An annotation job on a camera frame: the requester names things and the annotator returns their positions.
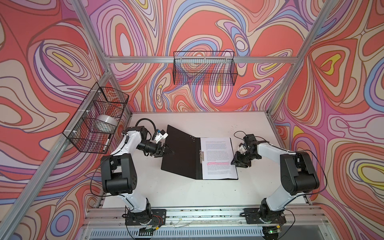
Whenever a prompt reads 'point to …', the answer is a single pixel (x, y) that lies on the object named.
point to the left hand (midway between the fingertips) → (170, 153)
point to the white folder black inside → (186, 161)
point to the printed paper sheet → (218, 155)
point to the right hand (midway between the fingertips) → (235, 166)
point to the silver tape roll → (106, 123)
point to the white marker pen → (105, 146)
